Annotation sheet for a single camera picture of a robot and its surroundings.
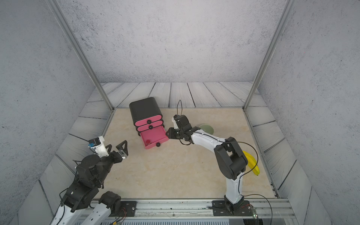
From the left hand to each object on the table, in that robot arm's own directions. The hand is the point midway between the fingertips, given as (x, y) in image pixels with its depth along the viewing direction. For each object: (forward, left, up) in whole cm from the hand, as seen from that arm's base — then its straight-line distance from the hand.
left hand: (121, 143), depth 68 cm
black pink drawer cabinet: (+24, -7, -12) cm, 28 cm away
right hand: (+15, -20, -14) cm, 29 cm away
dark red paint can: (+15, -6, -23) cm, 28 cm away
